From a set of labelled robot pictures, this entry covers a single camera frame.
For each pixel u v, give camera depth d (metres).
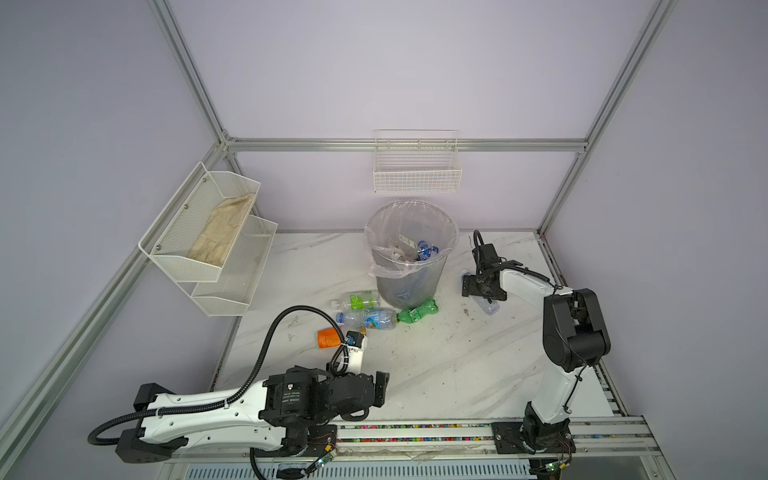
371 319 0.88
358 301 0.94
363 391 0.49
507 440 0.73
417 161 0.96
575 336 0.51
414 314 0.91
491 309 0.94
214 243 0.77
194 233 0.80
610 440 0.75
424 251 0.96
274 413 0.44
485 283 0.73
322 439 0.74
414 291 0.90
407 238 0.98
